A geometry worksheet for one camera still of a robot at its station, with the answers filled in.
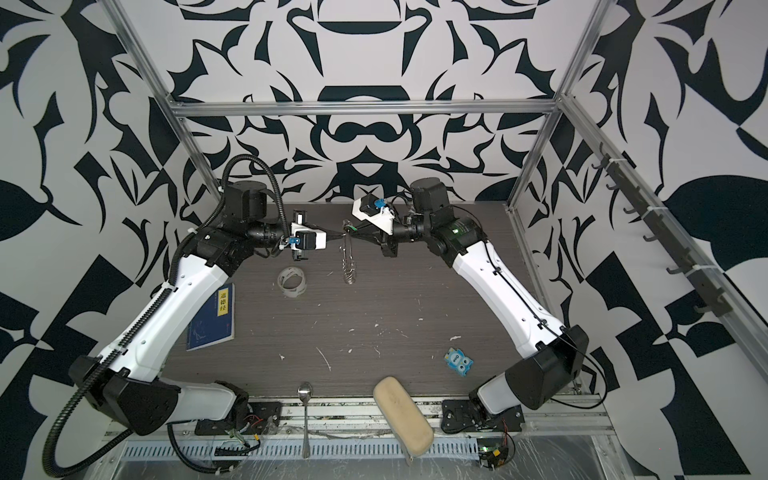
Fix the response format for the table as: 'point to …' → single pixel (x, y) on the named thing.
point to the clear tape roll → (292, 281)
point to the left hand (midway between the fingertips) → (342, 221)
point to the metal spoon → (305, 393)
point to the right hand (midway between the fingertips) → (355, 228)
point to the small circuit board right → (493, 452)
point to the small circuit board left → (230, 451)
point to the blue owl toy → (458, 361)
